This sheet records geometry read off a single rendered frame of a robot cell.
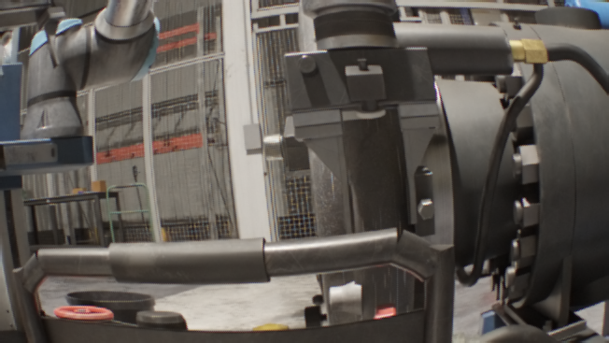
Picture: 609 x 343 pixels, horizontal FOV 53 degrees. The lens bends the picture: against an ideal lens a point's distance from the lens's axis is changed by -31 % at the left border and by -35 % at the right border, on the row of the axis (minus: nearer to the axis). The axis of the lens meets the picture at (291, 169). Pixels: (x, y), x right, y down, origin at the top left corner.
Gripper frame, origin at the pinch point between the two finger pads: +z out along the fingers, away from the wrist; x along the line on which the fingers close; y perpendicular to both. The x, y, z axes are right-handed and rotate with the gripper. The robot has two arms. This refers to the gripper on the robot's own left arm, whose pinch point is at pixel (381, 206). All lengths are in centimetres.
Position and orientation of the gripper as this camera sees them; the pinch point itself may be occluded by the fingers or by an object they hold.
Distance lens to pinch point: 73.2
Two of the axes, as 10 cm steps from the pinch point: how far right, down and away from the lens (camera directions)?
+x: 9.9, -1.1, -0.9
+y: -1.0, -0.2, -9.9
